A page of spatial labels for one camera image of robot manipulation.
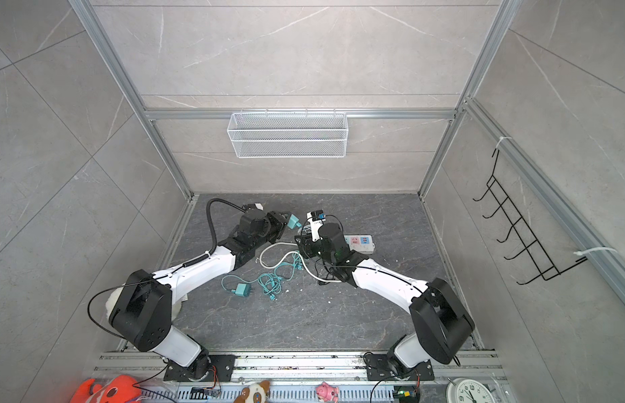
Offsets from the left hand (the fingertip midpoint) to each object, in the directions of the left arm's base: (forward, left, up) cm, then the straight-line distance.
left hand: (294, 211), depth 84 cm
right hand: (-7, -2, -5) cm, 9 cm away
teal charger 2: (-19, +20, -21) cm, 34 cm away
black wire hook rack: (-23, -62, +10) cm, 67 cm away
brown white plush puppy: (-49, +11, -19) cm, 54 cm away
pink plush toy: (-49, -9, -20) cm, 54 cm away
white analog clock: (-50, -48, -19) cm, 72 cm away
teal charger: (-3, +1, -2) cm, 4 cm away
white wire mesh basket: (+35, +4, +7) cm, 36 cm away
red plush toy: (-47, +45, -14) cm, 67 cm away
